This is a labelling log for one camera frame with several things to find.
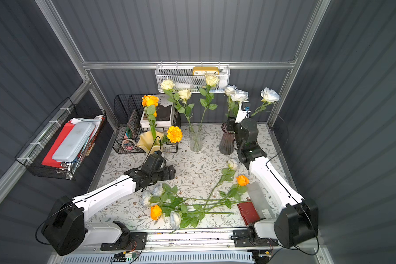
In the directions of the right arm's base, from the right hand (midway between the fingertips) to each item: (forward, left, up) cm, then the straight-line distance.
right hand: (242, 109), depth 73 cm
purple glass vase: (+3, +4, -30) cm, 30 cm away
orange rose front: (-35, +41, -35) cm, 64 cm away
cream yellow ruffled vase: (-2, +49, -21) cm, 54 cm away
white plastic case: (-14, +75, -7) cm, 77 cm away
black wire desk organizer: (+32, +72, -27) cm, 83 cm away
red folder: (-22, +81, -8) cm, 85 cm away
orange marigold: (-11, +30, -4) cm, 32 cm away
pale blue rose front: (-38, +30, -33) cm, 59 cm away
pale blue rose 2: (-24, +42, -33) cm, 58 cm away
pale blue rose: (+13, +2, -7) cm, 15 cm away
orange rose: (-18, -4, -36) cm, 41 cm away
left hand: (-16, +35, -28) cm, 48 cm away
